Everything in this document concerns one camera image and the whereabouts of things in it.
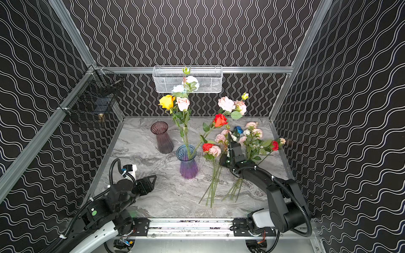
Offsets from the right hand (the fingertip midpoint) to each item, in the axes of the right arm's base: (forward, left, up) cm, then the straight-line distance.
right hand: (221, 158), depth 91 cm
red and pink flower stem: (+5, +6, -1) cm, 7 cm away
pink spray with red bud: (+10, -22, -3) cm, 25 cm away
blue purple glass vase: (-4, +19, +11) cm, 22 cm away
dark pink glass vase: (+14, +37, -4) cm, 39 cm away
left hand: (-17, +33, +10) cm, 39 cm away
